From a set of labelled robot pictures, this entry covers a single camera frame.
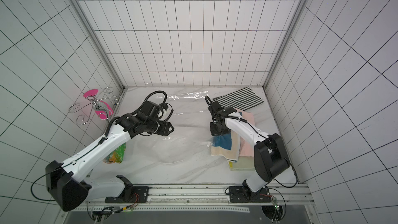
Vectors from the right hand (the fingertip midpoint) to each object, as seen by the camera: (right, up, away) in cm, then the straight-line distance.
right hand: (217, 129), depth 88 cm
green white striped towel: (+21, +17, +22) cm, 35 cm away
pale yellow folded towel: (+14, -17, -5) cm, 23 cm away
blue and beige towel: (+5, -7, -7) cm, 11 cm away
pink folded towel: (+17, -10, -2) cm, 19 cm away
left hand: (-27, +1, -11) cm, 29 cm away
